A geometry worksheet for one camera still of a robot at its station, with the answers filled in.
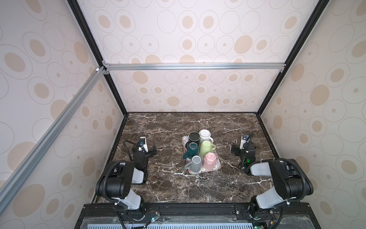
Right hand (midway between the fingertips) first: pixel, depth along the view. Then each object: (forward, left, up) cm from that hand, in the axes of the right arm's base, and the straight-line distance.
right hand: (247, 144), depth 94 cm
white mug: (+5, +28, +2) cm, 29 cm away
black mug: (+2, +36, +4) cm, 37 cm away
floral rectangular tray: (+5, +43, -4) cm, 43 cm away
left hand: (-4, +63, +7) cm, 64 cm away
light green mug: (-7, +28, +5) cm, 29 cm away
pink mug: (-16, +26, +5) cm, 31 cm away
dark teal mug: (-9, +36, +4) cm, 38 cm away
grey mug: (-18, +34, +3) cm, 39 cm away
